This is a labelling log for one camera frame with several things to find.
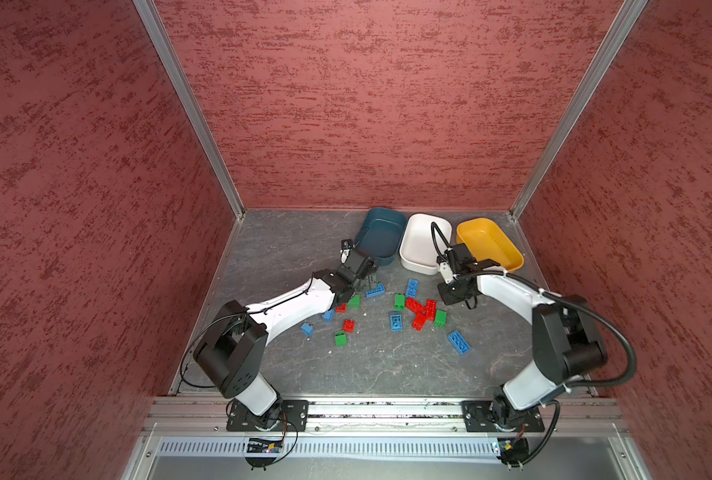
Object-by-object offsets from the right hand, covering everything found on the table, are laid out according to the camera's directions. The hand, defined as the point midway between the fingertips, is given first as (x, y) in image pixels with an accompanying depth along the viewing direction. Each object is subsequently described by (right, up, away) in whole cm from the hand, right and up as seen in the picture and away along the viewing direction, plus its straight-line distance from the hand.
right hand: (447, 299), depth 92 cm
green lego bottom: (-33, -10, -6) cm, 35 cm away
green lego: (-3, -5, -2) cm, 6 cm away
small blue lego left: (-43, -8, -6) cm, 44 cm away
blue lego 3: (-10, +3, +6) cm, 12 cm away
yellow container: (+21, +18, +19) cm, 34 cm away
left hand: (-28, +7, -3) cm, 29 cm away
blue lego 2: (-16, -6, -3) cm, 18 cm away
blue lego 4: (-23, +2, +4) cm, 23 cm away
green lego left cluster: (-29, -1, 0) cm, 30 cm away
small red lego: (-31, -7, -4) cm, 32 cm away
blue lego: (+1, -11, -7) cm, 13 cm away
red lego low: (-10, -6, -4) cm, 12 cm away
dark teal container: (-20, +21, +20) cm, 35 cm away
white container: (-7, +15, +16) cm, 23 cm away
